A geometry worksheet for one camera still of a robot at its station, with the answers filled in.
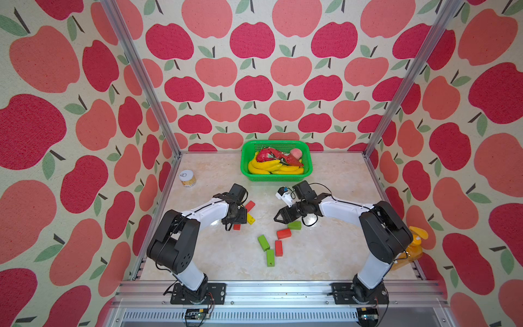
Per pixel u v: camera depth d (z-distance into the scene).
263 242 0.86
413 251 0.69
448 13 0.70
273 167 1.04
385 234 0.48
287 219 0.80
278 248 0.85
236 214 0.78
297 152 1.12
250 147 1.15
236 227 0.91
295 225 0.88
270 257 0.82
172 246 0.46
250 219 0.93
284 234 0.88
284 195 0.84
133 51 0.80
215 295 0.74
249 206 0.98
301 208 0.78
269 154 1.08
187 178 1.04
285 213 0.80
